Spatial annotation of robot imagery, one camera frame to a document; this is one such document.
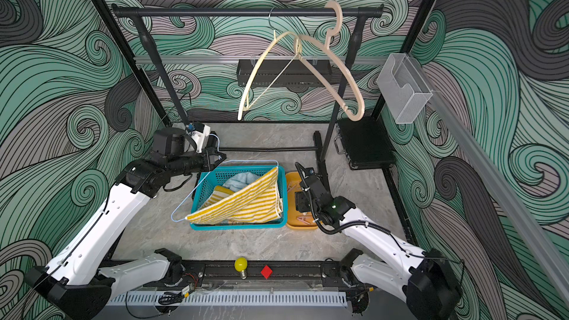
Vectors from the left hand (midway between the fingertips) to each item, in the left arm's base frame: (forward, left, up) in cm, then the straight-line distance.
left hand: (225, 154), depth 68 cm
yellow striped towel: (-6, -10, -20) cm, 23 cm away
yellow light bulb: (-26, -4, -28) cm, 38 cm away
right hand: (-4, -25, -21) cm, 33 cm away
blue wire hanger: (-1, 0, -2) cm, 2 cm away
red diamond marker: (-27, -13, -30) cm, 42 cm away
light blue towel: (+3, -1, -21) cm, 22 cm away
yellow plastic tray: (-10, -24, -30) cm, 40 cm away
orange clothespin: (+4, -22, -29) cm, 36 cm away
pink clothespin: (-9, -26, -30) cm, 41 cm away
